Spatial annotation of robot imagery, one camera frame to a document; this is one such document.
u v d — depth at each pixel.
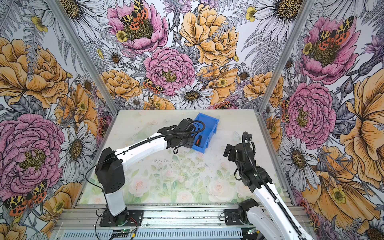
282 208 0.44
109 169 0.46
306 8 0.72
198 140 1.01
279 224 0.43
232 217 0.74
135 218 0.74
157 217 0.76
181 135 0.67
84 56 0.89
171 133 0.62
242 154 0.56
